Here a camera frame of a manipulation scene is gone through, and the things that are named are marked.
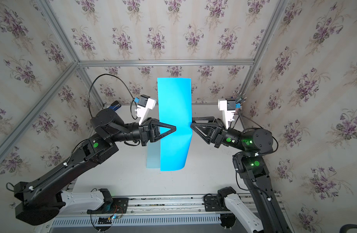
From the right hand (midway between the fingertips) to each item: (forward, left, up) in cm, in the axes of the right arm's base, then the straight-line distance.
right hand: (195, 127), depth 45 cm
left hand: (-2, +6, 0) cm, 7 cm away
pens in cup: (+57, -40, -39) cm, 79 cm away
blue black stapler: (+54, +59, -45) cm, 92 cm away
